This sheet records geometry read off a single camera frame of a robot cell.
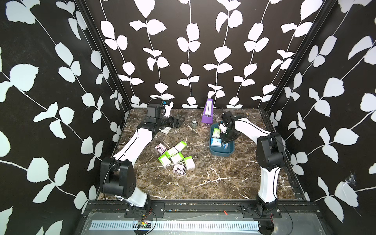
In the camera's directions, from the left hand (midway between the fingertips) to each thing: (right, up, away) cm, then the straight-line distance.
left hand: (179, 115), depth 84 cm
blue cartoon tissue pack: (+24, -18, +14) cm, 33 cm away
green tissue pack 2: (-10, -28, +7) cm, 30 cm away
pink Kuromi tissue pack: (-13, -21, +11) cm, 27 cm away
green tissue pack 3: (-2, -26, +7) cm, 27 cm away
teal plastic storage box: (+26, -23, +11) cm, 37 cm away
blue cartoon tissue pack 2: (+30, -20, +11) cm, 38 cm away
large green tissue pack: (0, -20, +13) cm, 24 cm away
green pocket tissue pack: (+25, -11, +17) cm, 32 cm away
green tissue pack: (-6, -23, +9) cm, 26 cm away
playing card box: (-12, -9, +20) cm, 25 cm away
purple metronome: (+19, +1, +24) cm, 31 cm away
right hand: (+30, -15, +13) cm, 36 cm away
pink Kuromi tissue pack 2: (0, -32, +2) cm, 32 cm away
